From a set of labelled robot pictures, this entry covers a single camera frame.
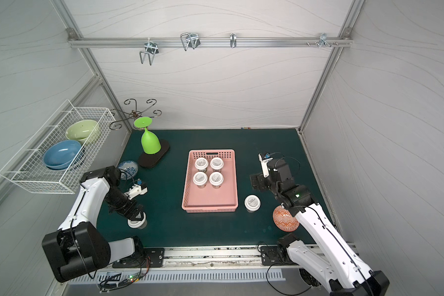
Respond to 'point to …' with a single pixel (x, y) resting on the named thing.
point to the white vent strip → (183, 275)
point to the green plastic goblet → (150, 142)
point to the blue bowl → (60, 154)
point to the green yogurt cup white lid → (201, 164)
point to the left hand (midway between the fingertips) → (130, 215)
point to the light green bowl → (82, 130)
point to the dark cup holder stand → (145, 160)
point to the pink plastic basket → (209, 200)
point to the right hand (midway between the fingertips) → (264, 171)
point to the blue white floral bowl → (128, 169)
